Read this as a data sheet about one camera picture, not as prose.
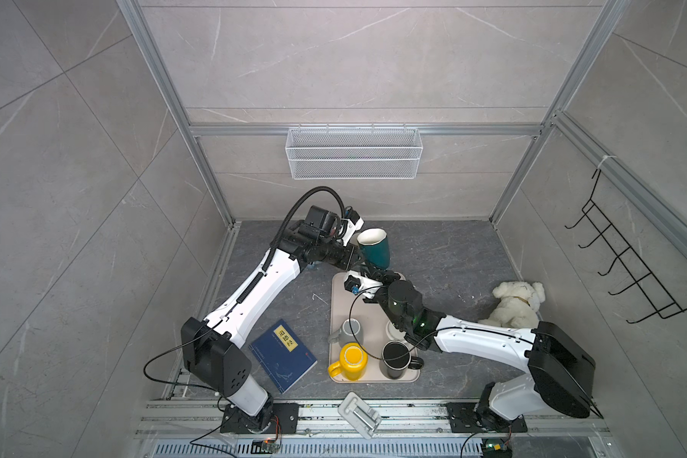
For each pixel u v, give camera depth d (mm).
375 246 744
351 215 672
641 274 643
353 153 1003
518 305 856
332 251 644
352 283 646
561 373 413
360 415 727
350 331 792
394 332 635
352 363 734
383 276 683
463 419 730
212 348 408
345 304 946
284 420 733
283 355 842
